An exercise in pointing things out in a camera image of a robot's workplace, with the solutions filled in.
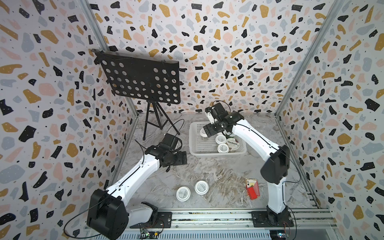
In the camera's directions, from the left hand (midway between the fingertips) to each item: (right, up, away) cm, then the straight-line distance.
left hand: (182, 159), depth 82 cm
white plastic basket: (+10, +5, +20) cm, 23 cm away
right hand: (+16, +17, +5) cm, 24 cm away
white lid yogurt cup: (+23, +10, +15) cm, 29 cm away
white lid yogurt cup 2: (+24, +5, +11) cm, 27 cm away
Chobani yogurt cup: (+31, +6, +15) cm, 35 cm away
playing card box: (+39, -16, +1) cm, 42 cm away
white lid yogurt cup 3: (+11, -14, -4) cm, 18 cm away
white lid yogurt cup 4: (+1, -16, -6) cm, 17 cm away
